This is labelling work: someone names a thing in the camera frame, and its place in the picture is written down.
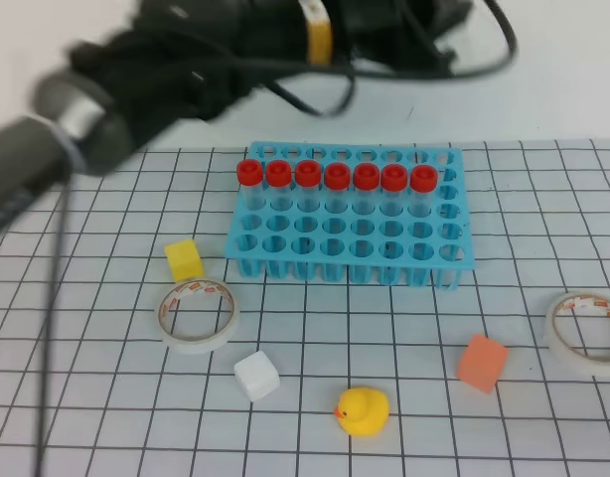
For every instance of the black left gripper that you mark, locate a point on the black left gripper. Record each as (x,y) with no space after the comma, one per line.
(401,35)

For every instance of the clear tube red cap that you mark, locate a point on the clear tube red cap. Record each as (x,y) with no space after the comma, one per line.
(278,179)
(394,178)
(423,183)
(337,180)
(366,184)
(308,175)
(249,173)

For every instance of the blue test tube rack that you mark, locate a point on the blue test tube rack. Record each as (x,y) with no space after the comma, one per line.
(404,249)

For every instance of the white grid-pattern cloth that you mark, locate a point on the white grid-pattern cloth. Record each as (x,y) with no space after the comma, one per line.
(122,404)

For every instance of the yellow foam cube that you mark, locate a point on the yellow foam cube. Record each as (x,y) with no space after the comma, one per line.
(184,260)

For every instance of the orange foam cube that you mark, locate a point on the orange foam cube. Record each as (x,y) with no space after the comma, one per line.
(482,363)

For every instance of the right white tape roll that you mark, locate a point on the right white tape roll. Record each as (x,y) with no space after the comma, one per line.
(557,344)

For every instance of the white foam cube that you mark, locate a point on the white foam cube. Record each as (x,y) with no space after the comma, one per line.
(257,376)

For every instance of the yellow rubber duck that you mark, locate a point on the yellow rubber duck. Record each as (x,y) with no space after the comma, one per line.
(362,411)

